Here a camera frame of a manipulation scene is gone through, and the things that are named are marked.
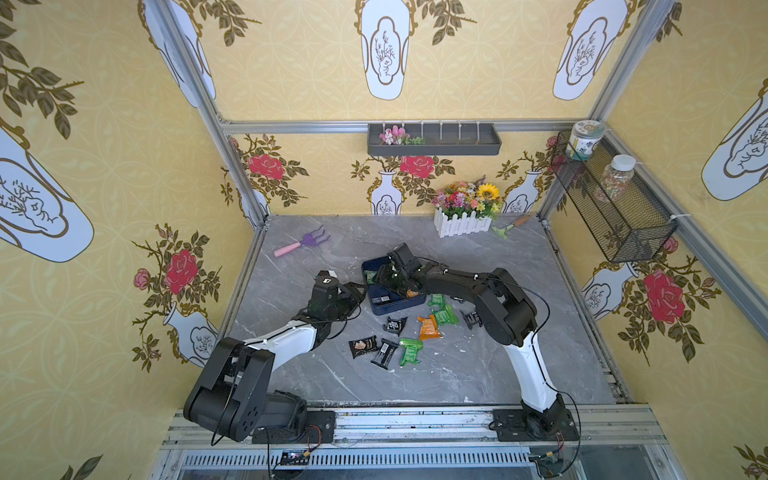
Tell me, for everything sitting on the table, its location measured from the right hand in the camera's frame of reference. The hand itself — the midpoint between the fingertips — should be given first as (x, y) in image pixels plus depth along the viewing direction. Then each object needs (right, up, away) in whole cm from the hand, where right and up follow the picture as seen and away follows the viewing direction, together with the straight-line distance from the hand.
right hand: (384, 272), depth 101 cm
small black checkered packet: (+3, -15, -11) cm, 19 cm away
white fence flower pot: (+24, +17, +9) cm, 30 cm away
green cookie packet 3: (+17, -8, -6) cm, 20 cm away
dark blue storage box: (0, -8, -6) cm, 11 cm away
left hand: (-8, -4, -10) cm, 14 cm away
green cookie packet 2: (+19, -12, -9) cm, 24 cm away
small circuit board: (-22, -42, -29) cm, 55 cm away
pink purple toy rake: (-29, +12, +13) cm, 34 cm away
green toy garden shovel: (+46, +15, +15) cm, 51 cm away
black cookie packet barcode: (0, -21, -16) cm, 27 cm away
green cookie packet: (+8, -21, -16) cm, 27 cm away
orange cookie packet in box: (+9, -6, -7) cm, 13 cm away
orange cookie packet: (+14, -16, -11) cm, 24 cm away
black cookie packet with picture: (-5, -19, -15) cm, 25 cm away
